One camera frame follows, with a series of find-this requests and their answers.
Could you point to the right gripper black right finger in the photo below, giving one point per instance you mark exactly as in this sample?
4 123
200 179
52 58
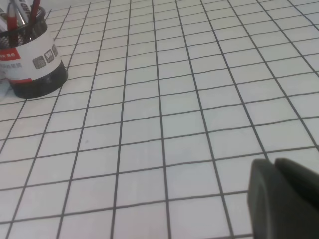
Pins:
304 181

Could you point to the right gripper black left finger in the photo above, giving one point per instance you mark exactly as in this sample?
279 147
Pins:
276 210

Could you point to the black mesh pen holder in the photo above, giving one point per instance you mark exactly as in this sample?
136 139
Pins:
32 66

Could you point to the dark red pencil in holder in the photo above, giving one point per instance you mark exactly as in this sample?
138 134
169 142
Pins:
32 19

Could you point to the white marker in holder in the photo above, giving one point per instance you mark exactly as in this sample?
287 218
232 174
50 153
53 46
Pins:
24 9

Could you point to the red pen in holder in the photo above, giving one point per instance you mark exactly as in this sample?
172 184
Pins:
12 25

